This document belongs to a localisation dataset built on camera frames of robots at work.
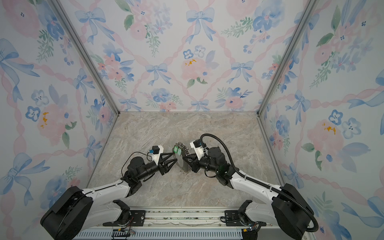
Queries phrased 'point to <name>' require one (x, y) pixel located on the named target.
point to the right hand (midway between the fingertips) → (183, 156)
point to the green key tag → (177, 150)
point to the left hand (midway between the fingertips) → (174, 156)
